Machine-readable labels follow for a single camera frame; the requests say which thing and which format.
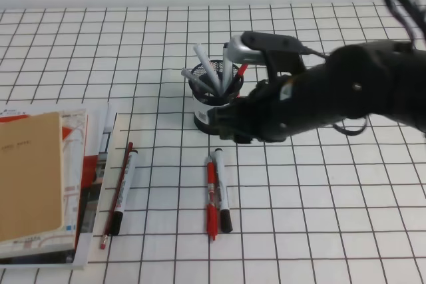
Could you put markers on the red pen in holder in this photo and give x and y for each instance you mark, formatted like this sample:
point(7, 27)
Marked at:
point(239, 77)

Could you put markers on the white marker black tip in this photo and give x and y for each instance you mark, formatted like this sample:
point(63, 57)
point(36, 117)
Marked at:
point(224, 208)

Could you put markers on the tan kraft notebook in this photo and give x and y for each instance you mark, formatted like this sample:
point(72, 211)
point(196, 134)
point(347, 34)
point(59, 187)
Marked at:
point(31, 176)

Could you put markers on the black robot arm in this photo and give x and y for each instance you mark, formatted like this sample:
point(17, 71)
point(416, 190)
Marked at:
point(386, 78)

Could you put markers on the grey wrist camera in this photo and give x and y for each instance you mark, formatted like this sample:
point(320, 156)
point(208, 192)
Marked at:
point(251, 47)

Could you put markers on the red retractable gel pen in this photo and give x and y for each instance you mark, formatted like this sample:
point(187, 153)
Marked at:
point(211, 210)

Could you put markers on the white marker black cap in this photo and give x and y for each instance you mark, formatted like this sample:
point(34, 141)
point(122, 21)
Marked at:
point(123, 193)

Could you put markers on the black mesh pen holder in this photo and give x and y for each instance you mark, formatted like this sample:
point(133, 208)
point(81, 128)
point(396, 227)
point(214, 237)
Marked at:
point(204, 101)

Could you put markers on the black-capped marker in holder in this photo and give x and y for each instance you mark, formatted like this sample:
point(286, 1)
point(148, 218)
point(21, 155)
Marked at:
point(196, 80)

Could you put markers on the red and white map booklet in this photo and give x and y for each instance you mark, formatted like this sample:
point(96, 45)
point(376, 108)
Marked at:
point(73, 157)

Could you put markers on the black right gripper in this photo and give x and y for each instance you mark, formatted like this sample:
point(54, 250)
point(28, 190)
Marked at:
point(277, 108)

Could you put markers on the white marker in holder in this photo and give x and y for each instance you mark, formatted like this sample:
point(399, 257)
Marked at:
point(210, 70)

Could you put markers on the red pencil with eraser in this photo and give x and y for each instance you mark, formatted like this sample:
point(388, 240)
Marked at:
point(106, 231)

